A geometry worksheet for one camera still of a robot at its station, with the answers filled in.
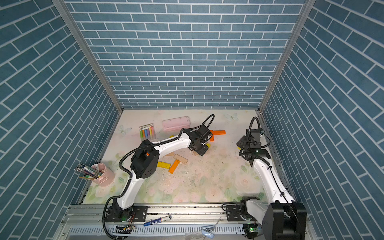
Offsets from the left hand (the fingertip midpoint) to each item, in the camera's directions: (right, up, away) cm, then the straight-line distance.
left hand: (205, 151), depth 94 cm
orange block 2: (+11, +11, +14) cm, 20 cm away
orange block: (+3, +9, -13) cm, 17 cm away
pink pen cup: (-53, -11, -16) cm, 56 cm away
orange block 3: (-19, -9, -4) cm, 22 cm away
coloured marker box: (-41, +11, +11) cm, 44 cm away
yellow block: (+1, +5, -10) cm, 11 cm away
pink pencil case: (-22, +17, +15) cm, 32 cm away
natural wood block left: (-16, +5, -33) cm, 37 cm away
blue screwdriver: (-25, -29, -23) cm, 45 cm away
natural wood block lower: (-15, -5, -1) cm, 16 cm away
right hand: (+22, +8, -9) cm, 25 cm away
